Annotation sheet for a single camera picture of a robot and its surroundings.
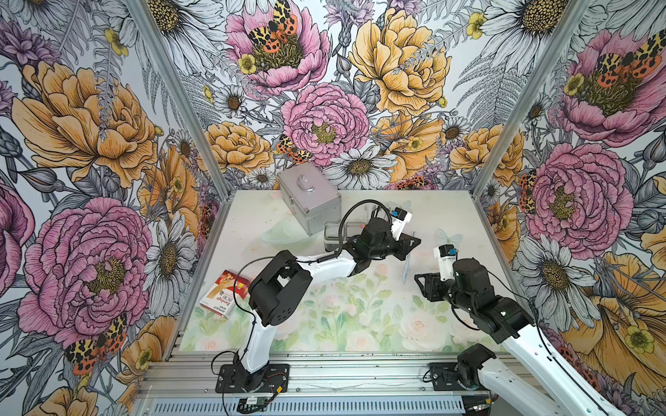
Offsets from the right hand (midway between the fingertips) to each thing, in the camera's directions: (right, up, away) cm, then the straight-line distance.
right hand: (421, 283), depth 77 cm
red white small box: (-62, -7, +9) cm, 63 cm away
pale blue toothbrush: (+1, -1, +23) cm, 23 cm away
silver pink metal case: (-35, +26, +24) cm, 50 cm away
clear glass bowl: (-46, +13, +32) cm, 57 cm away
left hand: (+1, +10, +7) cm, 12 cm away
